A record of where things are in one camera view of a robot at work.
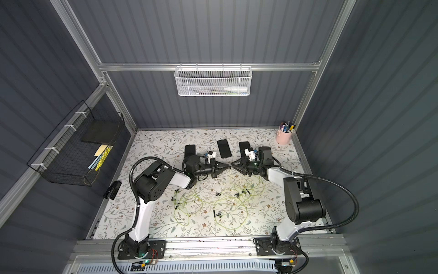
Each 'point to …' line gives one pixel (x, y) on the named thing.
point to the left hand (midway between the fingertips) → (233, 169)
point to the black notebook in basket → (101, 132)
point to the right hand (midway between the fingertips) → (235, 165)
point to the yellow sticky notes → (100, 150)
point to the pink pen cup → (283, 135)
